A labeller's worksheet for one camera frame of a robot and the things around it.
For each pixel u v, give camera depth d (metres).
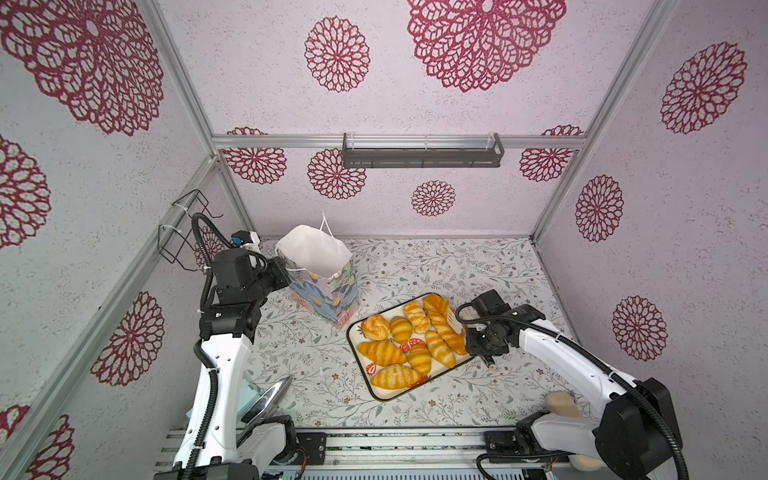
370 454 0.73
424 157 0.87
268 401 0.81
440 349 0.87
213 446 0.38
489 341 0.69
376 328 0.91
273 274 0.63
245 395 0.80
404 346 0.91
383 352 0.85
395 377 0.81
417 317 0.94
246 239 0.62
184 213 0.78
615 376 0.44
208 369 0.43
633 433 0.40
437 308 0.96
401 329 0.92
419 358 0.86
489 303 0.67
